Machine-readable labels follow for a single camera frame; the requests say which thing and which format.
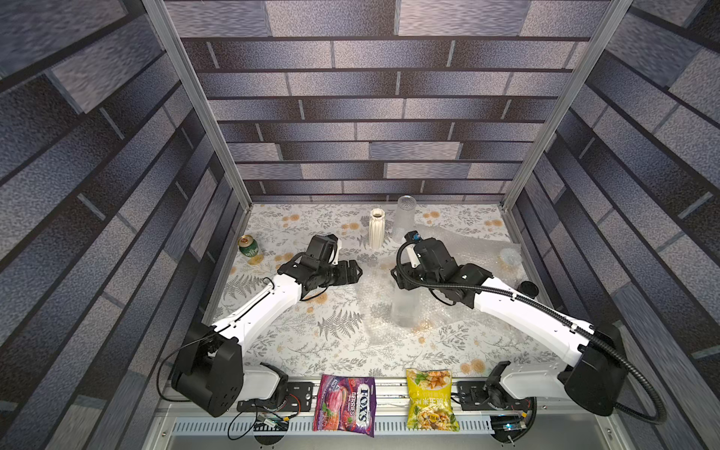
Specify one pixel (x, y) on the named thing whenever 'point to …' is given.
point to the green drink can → (248, 246)
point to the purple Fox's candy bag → (345, 403)
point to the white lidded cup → (510, 258)
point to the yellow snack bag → (429, 404)
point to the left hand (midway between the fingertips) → (354, 272)
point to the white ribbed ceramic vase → (377, 228)
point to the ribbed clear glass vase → (406, 307)
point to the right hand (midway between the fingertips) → (398, 267)
